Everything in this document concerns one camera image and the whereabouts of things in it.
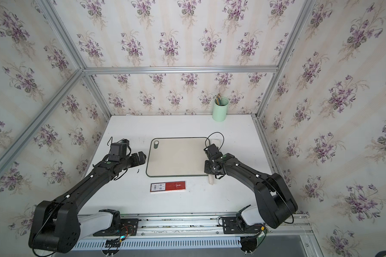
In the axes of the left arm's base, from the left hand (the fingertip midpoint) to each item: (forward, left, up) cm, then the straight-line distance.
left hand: (140, 158), depth 87 cm
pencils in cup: (+42, -47, +7) cm, 64 cm away
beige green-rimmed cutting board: (+5, -20, -8) cm, 22 cm away
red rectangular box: (-13, -16, -7) cm, 22 cm away
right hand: (-5, -39, -4) cm, 39 cm away
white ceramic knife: (+14, -45, -4) cm, 47 cm away
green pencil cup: (+37, -49, 0) cm, 61 cm away
